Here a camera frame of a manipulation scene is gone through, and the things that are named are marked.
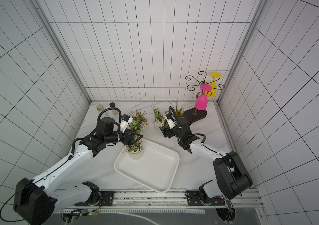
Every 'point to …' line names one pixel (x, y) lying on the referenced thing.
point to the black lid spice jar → (112, 104)
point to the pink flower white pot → (135, 150)
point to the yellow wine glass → (212, 93)
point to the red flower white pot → (165, 122)
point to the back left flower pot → (139, 116)
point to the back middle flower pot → (158, 119)
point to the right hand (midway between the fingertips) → (167, 120)
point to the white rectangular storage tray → (156, 168)
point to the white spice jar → (100, 108)
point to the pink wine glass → (201, 100)
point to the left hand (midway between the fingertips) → (136, 137)
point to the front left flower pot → (136, 126)
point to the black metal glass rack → (200, 112)
